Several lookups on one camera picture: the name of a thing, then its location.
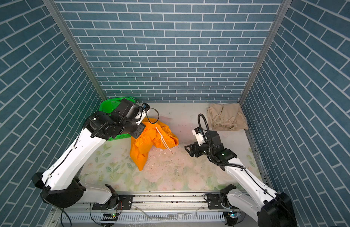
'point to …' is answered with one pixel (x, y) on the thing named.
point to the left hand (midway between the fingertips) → (142, 125)
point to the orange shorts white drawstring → (164, 141)
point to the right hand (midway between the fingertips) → (189, 143)
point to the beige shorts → (226, 117)
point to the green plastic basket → (110, 105)
